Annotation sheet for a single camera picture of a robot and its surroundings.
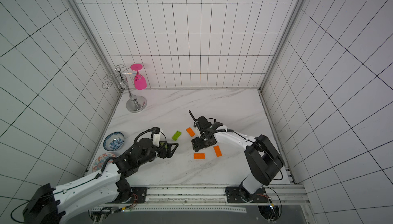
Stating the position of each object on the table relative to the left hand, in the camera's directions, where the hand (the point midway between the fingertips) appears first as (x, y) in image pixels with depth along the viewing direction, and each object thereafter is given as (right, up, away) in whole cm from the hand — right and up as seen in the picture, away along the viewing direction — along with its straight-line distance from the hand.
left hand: (170, 145), depth 80 cm
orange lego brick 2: (+26, -5, +8) cm, 28 cm away
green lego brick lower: (0, +3, -11) cm, 12 cm away
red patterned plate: (-38, -9, +1) cm, 39 cm away
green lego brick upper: (+1, +2, +13) cm, 13 cm away
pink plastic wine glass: (-25, +38, +23) cm, 51 cm away
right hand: (+15, 0, +8) cm, 17 cm away
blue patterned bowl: (-37, 0, +10) cm, 38 cm away
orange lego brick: (+10, +4, +15) cm, 19 cm away
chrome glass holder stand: (-31, +22, +30) cm, 48 cm away
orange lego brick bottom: (+15, -7, +6) cm, 18 cm away
